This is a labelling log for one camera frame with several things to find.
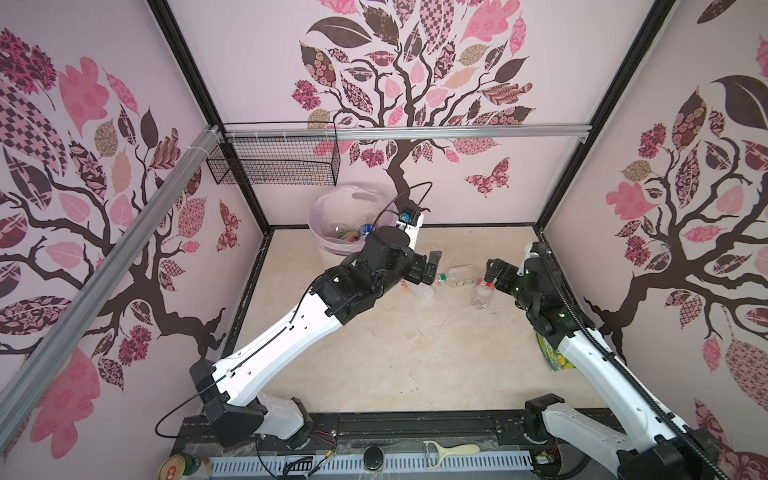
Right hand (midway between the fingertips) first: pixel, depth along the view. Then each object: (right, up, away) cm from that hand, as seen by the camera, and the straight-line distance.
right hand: (501, 263), depth 78 cm
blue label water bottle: (-38, +11, +17) cm, 43 cm away
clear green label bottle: (-8, -7, +22) cm, 25 cm away
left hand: (-23, +3, -12) cm, 26 cm away
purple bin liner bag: (-47, +15, +20) cm, 53 cm away
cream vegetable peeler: (-11, -46, -6) cm, 48 cm away
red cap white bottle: (-19, -10, +19) cm, 29 cm away
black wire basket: (-76, +41, +44) cm, 97 cm away
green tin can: (-75, -42, -17) cm, 88 cm away
